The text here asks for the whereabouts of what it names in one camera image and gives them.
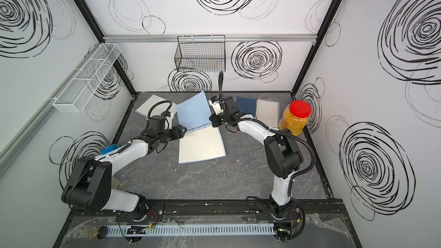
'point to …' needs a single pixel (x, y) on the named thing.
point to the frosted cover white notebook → (269, 111)
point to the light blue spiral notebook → (202, 140)
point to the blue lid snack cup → (109, 148)
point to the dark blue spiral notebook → (248, 105)
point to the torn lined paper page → (157, 106)
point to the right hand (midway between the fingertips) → (210, 118)
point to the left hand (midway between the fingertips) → (182, 130)
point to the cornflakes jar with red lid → (295, 116)
